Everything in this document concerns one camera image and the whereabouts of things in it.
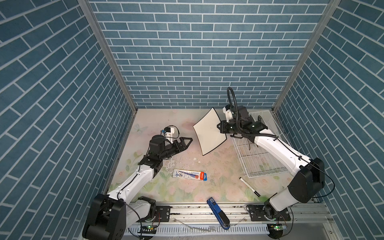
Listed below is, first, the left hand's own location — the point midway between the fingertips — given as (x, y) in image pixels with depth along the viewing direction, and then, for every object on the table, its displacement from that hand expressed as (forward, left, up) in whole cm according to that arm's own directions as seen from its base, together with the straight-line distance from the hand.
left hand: (189, 142), depth 79 cm
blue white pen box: (-10, 0, -18) cm, 21 cm away
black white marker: (-18, -34, -18) cm, 43 cm away
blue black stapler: (-33, -16, -15) cm, 39 cm away
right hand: (+9, -15, +5) cm, 18 cm away
